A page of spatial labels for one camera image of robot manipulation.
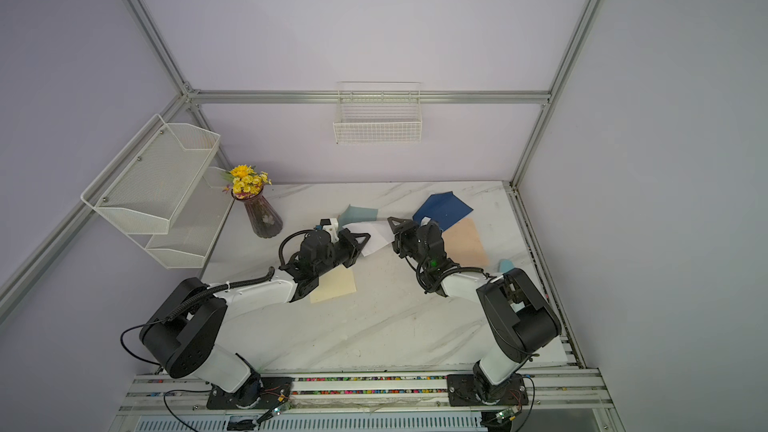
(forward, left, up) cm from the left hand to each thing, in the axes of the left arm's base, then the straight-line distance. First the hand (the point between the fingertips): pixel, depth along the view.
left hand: (372, 236), depth 84 cm
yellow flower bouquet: (+14, +37, +9) cm, 41 cm away
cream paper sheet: (-6, +11, -16) cm, 21 cm away
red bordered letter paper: (+1, -3, 0) cm, 3 cm away
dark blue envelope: (+26, -26, -17) cm, 40 cm away
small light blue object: (0, -44, -17) cm, 47 cm away
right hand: (+4, -4, -1) cm, 6 cm away
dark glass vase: (+12, +37, -8) cm, 40 cm away
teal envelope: (+22, +8, -17) cm, 29 cm away
